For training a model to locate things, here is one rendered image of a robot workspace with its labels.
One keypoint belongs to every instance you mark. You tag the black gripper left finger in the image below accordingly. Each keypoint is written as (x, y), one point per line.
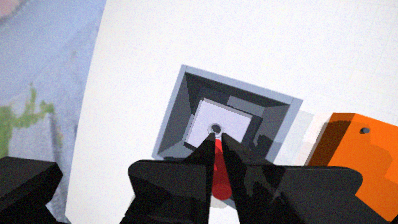
(193, 177)

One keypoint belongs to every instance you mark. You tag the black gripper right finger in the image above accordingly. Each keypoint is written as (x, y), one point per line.
(256, 183)

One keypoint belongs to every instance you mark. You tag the red peg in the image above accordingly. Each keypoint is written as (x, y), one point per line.
(221, 188)

